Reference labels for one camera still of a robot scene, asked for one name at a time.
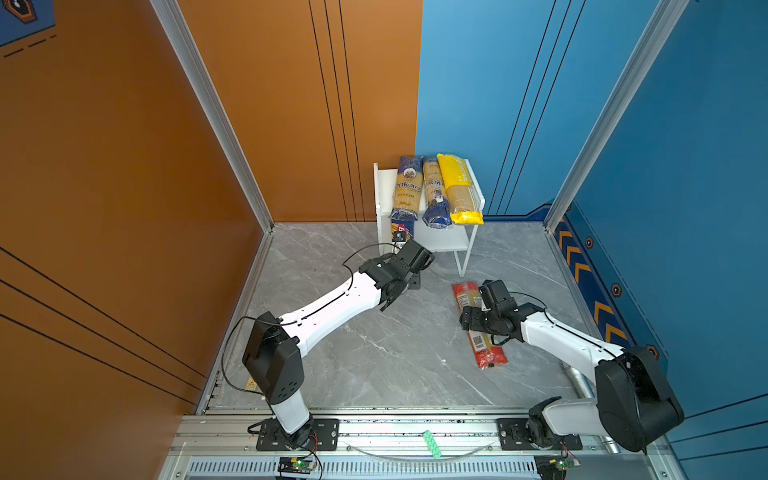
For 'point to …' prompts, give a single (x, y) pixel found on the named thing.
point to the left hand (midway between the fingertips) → (408, 269)
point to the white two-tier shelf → (455, 238)
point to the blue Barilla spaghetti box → (407, 222)
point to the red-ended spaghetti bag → (487, 353)
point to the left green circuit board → (295, 465)
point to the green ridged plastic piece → (432, 444)
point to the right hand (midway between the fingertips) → (470, 321)
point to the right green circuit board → (564, 464)
